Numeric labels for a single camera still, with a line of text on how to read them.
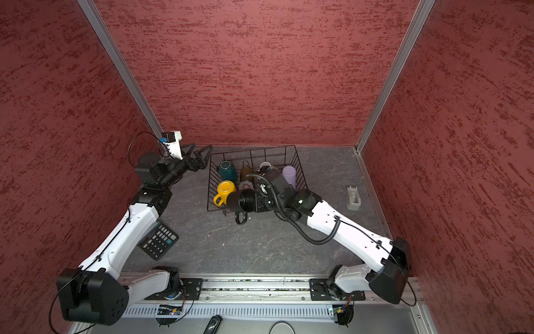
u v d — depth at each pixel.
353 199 0.97
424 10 0.71
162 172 0.58
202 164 0.66
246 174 1.00
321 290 0.74
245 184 0.92
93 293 0.38
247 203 0.68
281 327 0.67
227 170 0.95
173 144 0.62
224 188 0.88
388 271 0.38
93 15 0.72
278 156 1.17
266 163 0.97
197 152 0.64
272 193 0.52
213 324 0.64
